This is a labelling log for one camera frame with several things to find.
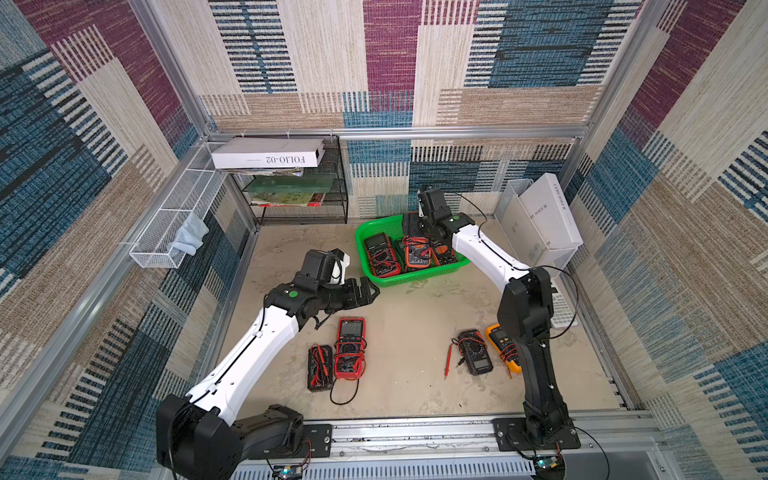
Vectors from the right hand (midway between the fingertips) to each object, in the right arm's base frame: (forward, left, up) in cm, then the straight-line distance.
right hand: (412, 218), depth 96 cm
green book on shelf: (+6, +38, +8) cm, 39 cm away
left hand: (-28, +14, +1) cm, 31 cm away
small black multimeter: (-37, -16, -15) cm, 43 cm away
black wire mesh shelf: (+20, +29, -13) cm, 37 cm away
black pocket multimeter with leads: (-41, +26, -14) cm, 51 cm away
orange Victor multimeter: (-11, -1, -3) cm, 11 cm away
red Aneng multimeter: (-6, +10, -11) cm, 16 cm away
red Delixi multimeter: (-37, +19, -13) cm, 43 cm away
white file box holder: (-1, -40, -3) cm, 40 cm away
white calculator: (-24, -46, -18) cm, 55 cm away
